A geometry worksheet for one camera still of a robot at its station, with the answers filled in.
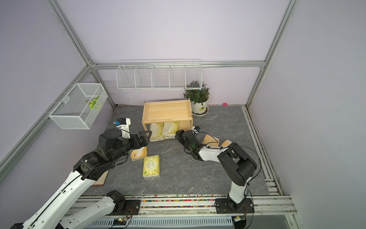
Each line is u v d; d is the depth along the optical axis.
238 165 0.48
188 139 0.72
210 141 0.95
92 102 0.81
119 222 0.71
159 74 0.99
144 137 0.59
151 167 0.83
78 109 0.82
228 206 0.65
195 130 0.85
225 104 1.24
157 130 0.99
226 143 0.94
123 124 0.58
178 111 0.89
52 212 0.39
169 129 0.98
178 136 0.83
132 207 0.73
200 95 1.02
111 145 0.49
